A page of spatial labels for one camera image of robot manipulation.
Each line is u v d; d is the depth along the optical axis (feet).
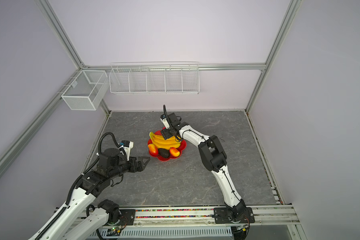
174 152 2.97
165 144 3.18
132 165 2.12
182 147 3.16
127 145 2.18
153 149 3.00
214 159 1.94
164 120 2.99
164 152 3.00
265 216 2.48
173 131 2.49
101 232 2.32
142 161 2.17
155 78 3.22
